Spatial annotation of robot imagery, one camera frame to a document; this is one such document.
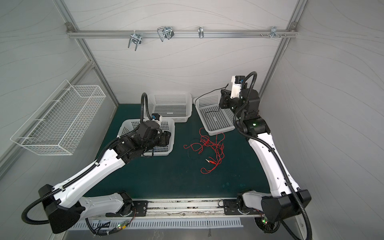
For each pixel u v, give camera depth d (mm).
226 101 592
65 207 395
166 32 764
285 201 372
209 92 839
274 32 763
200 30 720
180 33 801
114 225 700
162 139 644
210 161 903
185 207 752
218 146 935
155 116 636
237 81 547
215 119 1109
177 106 1187
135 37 780
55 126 663
